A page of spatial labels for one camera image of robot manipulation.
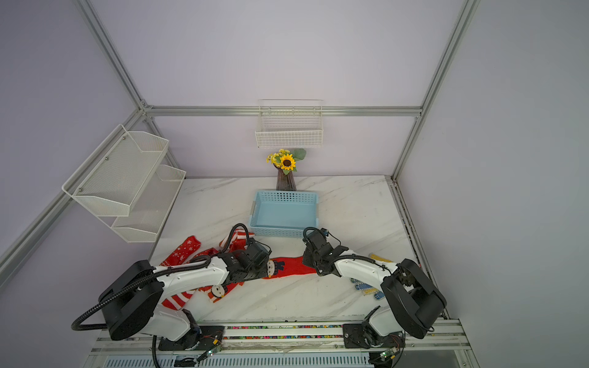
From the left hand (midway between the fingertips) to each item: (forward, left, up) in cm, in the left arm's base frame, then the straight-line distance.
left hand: (263, 271), depth 88 cm
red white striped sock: (+13, +13, +1) cm, 18 cm away
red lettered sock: (+7, +35, 0) cm, 36 cm away
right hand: (+4, -18, +1) cm, 19 cm away
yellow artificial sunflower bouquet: (+39, -8, +23) cm, 46 cm away
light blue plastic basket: (+29, -7, -1) cm, 29 cm away
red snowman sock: (+2, -9, +1) cm, 9 cm away
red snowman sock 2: (-8, +16, +1) cm, 18 cm away
